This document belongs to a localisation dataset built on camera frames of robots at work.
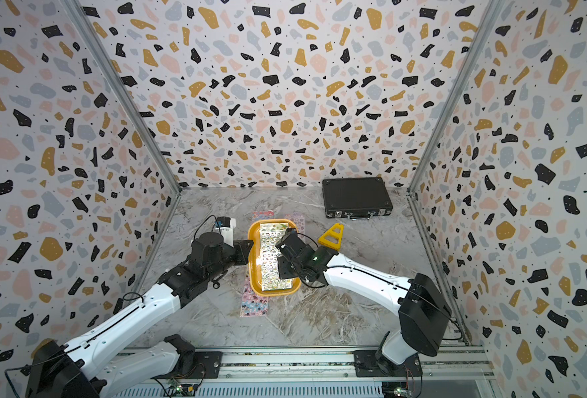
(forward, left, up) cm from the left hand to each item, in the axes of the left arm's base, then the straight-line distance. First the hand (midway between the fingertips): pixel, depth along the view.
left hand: (255, 241), depth 78 cm
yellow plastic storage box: (-2, +1, -8) cm, 9 cm away
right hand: (-5, -8, -8) cm, 12 cm away
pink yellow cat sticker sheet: (-12, +3, -21) cm, 24 cm away
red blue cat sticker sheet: (+28, +5, -22) cm, 36 cm away
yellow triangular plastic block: (+15, -27, -20) cm, 37 cm away
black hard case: (+34, -39, -17) cm, 54 cm away
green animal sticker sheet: (+4, -4, -3) cm, 7 cm away
